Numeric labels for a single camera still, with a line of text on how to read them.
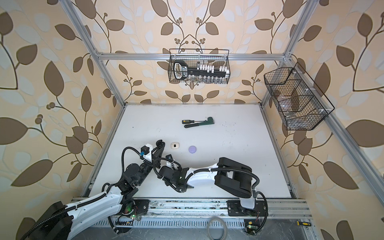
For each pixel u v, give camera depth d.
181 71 0.84
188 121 1.08
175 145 0.96
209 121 1.08
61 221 0.43
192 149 0.96
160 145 0.78
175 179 0.63
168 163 0.77
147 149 0.66
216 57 0.91
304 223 0.69
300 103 0.74
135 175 0.63
